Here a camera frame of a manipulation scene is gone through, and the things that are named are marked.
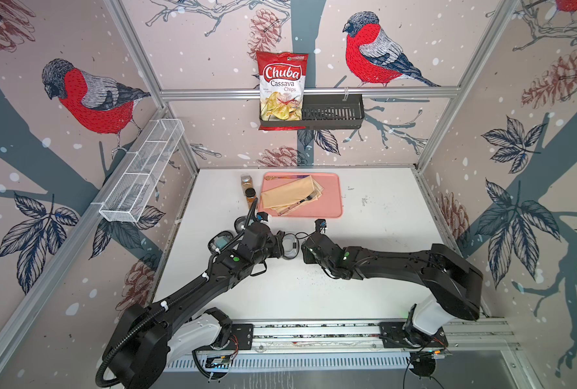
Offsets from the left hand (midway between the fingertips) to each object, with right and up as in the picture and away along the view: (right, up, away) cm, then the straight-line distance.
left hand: (287, 235), depth 82 cm
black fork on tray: (+2, +9, +24) cm, 26 cm away
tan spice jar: (-19, +19, +21) cm, 34 cm away
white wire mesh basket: (-48, +13, -11) cm, 51 cm away
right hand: (+6, -5, +4) cm, 9 cm away
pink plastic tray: (+18, +9, +24) cm, 32 cm away
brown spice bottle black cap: (-16, +14, +19) cm, 28 cm away
